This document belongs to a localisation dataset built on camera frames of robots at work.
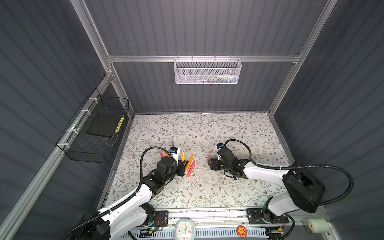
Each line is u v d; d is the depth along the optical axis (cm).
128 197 50
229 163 67
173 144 102
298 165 48
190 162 93
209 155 96
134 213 59
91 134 71
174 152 72
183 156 79
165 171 62
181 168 71
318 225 64
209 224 74
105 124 74
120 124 77
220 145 80
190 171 89
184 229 68
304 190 44
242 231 70
